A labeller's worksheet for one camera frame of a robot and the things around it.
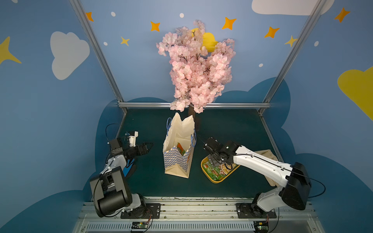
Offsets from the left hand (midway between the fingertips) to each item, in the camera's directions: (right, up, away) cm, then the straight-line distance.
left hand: (148, 143), depth 88 cm
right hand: (+44, -6, -7) cm, 44 cm away
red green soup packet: (+21, -3, -5) cm, 22 cm away
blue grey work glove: (-13, -15, -2) cm, 20 cm away
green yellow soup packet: (+41, -17, -2) cm, 45 cm away
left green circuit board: (0, -39, -17) cm, 42 cm away
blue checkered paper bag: (+22, +7, +1) cm, 23 cm away
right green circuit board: (+62, -40, -17) cm, 75 cm away
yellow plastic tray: (+38, -18, -8) cm, 42 cm away
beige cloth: (+79, -7, +7) cm, 79 cm away
